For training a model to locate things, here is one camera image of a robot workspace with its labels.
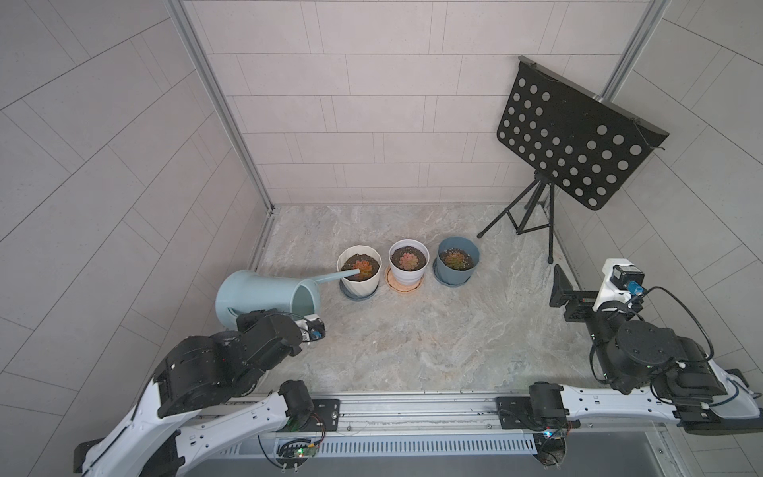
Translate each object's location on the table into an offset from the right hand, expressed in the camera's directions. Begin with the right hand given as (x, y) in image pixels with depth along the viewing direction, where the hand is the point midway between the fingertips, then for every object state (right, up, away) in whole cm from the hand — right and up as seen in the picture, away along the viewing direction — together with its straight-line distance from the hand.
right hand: (568, 269), depth 57 cm
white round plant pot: (-26, +1, +36) cm, 44 cm away
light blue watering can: (-67, -6, +5) cm, 67 cm away
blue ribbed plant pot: (-18, -7, +33) cm, 38 cm away
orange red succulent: (-43, -4, +30) cm, 53 cm away
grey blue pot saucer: (-46, -13, +33) cm, 58 cm away
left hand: (-59, -10, +5) cm, 60 cm away
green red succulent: (-15, -2, +34) cm, 37 cm away
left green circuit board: (-57, -42, +8) cm, 71 cm away
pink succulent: (-30, -2, +32) cm, 44 cm away
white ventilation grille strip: (-33, -42, +11) cm, 55 cm away
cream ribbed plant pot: (-45, -1, +34) cm, 56 cm away
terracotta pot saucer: (-32, -11, +36) cm, 50 cm away
